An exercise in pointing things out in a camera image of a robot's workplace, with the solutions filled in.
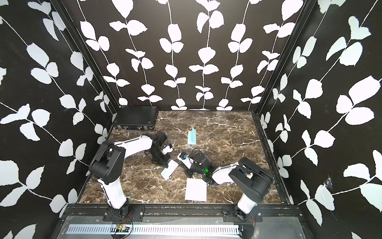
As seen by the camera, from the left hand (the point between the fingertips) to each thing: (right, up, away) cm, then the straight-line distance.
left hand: (168, 163), depth 90 cm
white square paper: (+17, -13, -8) cm, 23 cm away
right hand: (+7, +2, -4) cm, 8 cm away
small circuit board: (-20, -26, -19) cm, 38 cm away
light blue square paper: (+14, +15, +12) cm, 24 cm away
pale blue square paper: (0, -5, -2) cm, 5 cm away
